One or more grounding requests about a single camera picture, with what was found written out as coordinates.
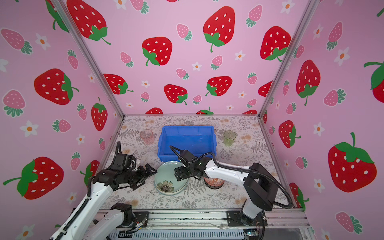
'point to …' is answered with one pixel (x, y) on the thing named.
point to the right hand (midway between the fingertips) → (179, 173)
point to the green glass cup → (229, 136)
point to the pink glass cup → (147, 135)
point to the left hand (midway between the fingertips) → (152, 175)
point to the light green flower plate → (165, 181)
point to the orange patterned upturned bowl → (213, 183)
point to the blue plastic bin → (198, 140)
